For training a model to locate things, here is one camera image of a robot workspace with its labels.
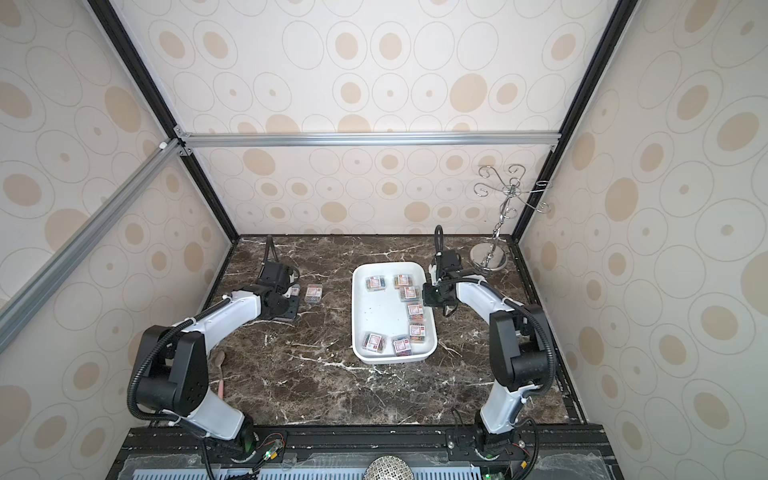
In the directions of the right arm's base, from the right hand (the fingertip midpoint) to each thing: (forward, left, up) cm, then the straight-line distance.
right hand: (440, 298), depth 95 cm
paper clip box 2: (+8, +12, -2) cm, 15 cm away
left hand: (-5, +45, +3) cm, 45 cm away
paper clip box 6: (-11, +7, -4) cm, 13 cm away
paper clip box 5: (-15, +20, -3) cm, 25 cm away
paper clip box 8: (+1, +42, -2) cm, 42 cm away
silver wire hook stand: (+22, -22, -4) cm, 31 cm away
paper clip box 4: (-3, +8, -3) cm, 9 cm away
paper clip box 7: (-16, +12, -3) cm, 20 cm away
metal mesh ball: (-46, +14, -3) cm, 48 cm away
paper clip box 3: (+4, +10, -2) cm, 11 cm away
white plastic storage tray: (-7, +16, -5) cm, 18 cm away
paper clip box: (+7, +21, -2) cm, 23 cm away
